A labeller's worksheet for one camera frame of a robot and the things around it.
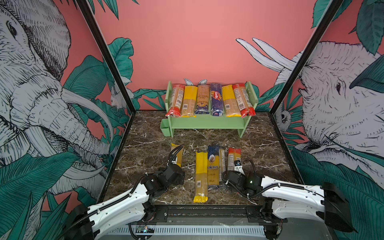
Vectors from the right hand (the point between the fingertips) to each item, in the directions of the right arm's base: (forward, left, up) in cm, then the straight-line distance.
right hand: (233, 181), depth 80 cm
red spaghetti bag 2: (+37, -7, +26) cm, 46 cm away
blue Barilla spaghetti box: (+37, +9, +26) cm, 46 cm away
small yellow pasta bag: (+39, +16, +25) cm, 49 cm away
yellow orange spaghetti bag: (+33, 0, +25) cm, 41 cm away
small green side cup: (+38, +43, 0) cm, 58 cm away
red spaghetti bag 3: (+17, -4, -2) cm, 18 cm away
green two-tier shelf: (+34, +11, +9) cm, 37 cm away
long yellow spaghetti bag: (+3, +17, -3) cm, 18 cm away
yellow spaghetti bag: (+37, +24, +26) cm, 51 cm away
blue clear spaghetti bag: (+12, +4, -3) cm, 13 cm away
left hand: (+5, +31, +3) cm, 31 cm away
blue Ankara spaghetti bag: (+10, +10, -1) cm, 14 cm away
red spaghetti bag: (+36, +32, +27) cm, 55 cm away
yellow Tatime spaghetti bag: (+16, +31, -2) cm, 35 cm away
